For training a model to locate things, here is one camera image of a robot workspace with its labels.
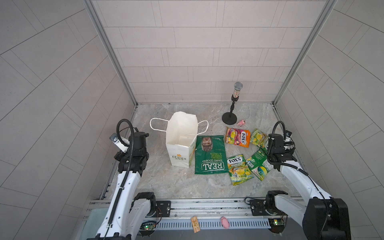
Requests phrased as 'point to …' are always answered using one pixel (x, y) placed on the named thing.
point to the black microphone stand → (230, 118)
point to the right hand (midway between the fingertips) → (279, 144)
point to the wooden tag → (196, 225)
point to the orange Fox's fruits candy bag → (240, 137)
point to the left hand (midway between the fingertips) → (132, 140)
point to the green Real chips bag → (210, 155)
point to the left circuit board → (147, 228)
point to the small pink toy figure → (242, 122)
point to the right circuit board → (276, 225)
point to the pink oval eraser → (225, 222)
